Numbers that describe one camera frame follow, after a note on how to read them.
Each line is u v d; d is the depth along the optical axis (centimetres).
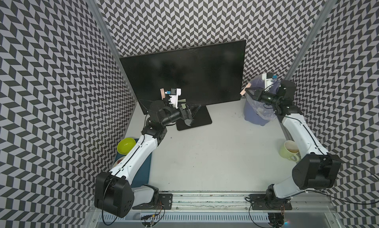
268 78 67
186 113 62
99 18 76
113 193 39
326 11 69
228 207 74
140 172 83
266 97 66
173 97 63
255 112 87
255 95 71
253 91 71
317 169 43
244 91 76
